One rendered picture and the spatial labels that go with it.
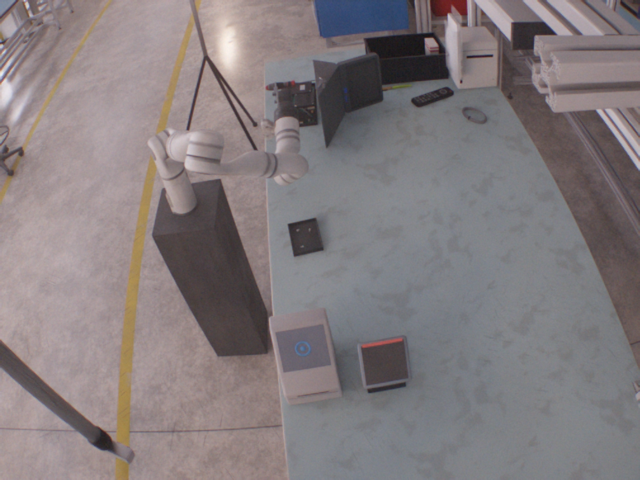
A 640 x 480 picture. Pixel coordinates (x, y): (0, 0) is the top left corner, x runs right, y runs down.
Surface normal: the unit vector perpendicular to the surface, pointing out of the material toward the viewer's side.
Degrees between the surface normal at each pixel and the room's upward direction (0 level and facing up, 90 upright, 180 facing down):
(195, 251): 90
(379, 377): 32
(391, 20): 90
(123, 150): 0
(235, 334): 90
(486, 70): 90
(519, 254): 0
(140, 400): 0
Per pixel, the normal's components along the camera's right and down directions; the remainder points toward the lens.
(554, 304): -0.12, -0.67
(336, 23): 0.10, 0.73
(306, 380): 0.00, -0.03
